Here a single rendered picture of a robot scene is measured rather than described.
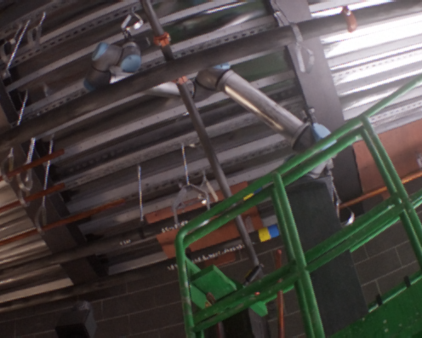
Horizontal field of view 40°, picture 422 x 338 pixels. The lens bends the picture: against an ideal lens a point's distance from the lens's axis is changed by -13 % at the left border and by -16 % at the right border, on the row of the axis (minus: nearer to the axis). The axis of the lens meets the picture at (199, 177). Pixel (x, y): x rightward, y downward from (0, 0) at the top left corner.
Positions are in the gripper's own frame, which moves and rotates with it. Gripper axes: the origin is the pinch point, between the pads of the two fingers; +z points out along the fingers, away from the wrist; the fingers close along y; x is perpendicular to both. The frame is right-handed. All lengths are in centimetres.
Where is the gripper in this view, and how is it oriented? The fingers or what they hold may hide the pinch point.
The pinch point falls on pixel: (129, 36)
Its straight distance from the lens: 310.5
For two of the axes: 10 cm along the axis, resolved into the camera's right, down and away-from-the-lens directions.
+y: 3.6, 7.1, 6.0
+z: -1.3, -6.0, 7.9
